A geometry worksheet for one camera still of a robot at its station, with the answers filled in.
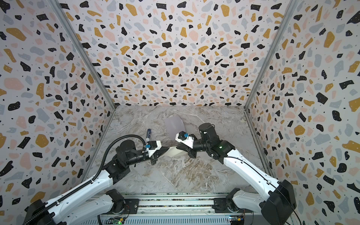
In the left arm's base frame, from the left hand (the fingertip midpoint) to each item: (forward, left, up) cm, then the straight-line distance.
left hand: (168, 146), depth 67 cm
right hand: (+2, -4, -1) cm, 4 cm away
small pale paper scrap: (+37, -54, -27) cm, 71 cm away
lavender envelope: (+34, 0, -28) cm, 44 cm away
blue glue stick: (+24, +19, -26) cm, 40 cm away
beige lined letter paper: (-1, -2, -4) cm, 5 cm away
